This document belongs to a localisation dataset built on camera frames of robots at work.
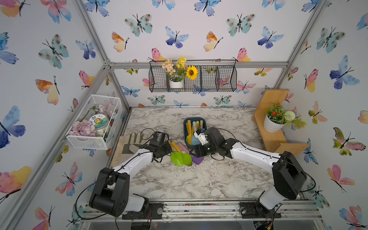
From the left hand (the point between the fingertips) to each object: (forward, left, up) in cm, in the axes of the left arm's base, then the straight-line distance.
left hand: (171, 147), depth 90 cm
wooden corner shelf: (+2, -67, -1) cm, 67 cm away
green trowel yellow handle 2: (-5, -3, -5) cm, 8 cm away
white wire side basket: (+12, +32, +25) cm, 42 cm away
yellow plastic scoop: (+15, -12, -3) cm, 20 cm away
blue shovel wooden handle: (+19, -20, -2) cm, 28 cm away
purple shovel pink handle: (-7, -16, -6) cm, 18 cm away
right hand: (-6, -13, +6) cm, 16 cm away
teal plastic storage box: (+27, -14, -4) cm, 31 cm away
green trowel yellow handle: (-6, -9, -6) cm, 12 cm away
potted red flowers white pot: (+10, -64, +14) cm, 66 cm away
